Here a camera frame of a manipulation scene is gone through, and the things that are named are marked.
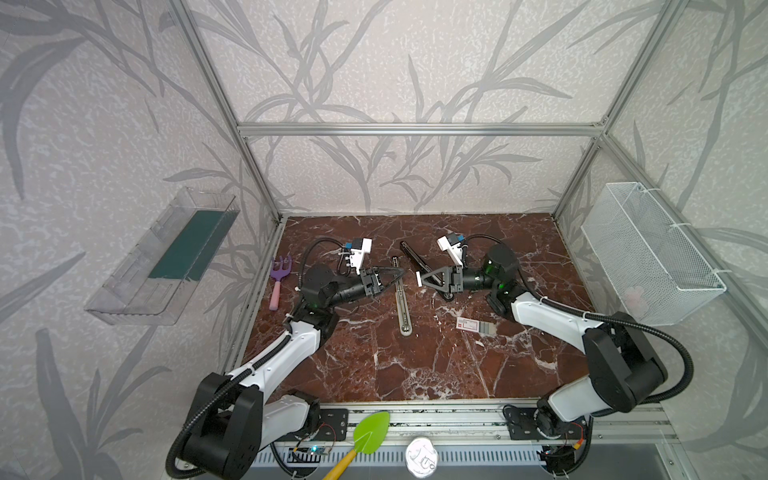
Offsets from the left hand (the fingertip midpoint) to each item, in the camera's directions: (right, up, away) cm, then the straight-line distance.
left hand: (405, 273), depth 68 cm
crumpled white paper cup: (+3, -41, -3) cm, 41 cm away
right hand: (+4, -1, +4) cm, 6 cm away
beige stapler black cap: (-1, -14, +25) cm, 29 cm away
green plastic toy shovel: (-9, -40, +4) cm, 41 cm away
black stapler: (+5, 0, +36) cm, 36 cm away
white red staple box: (+21, -18, +21) cm, 35 cm away
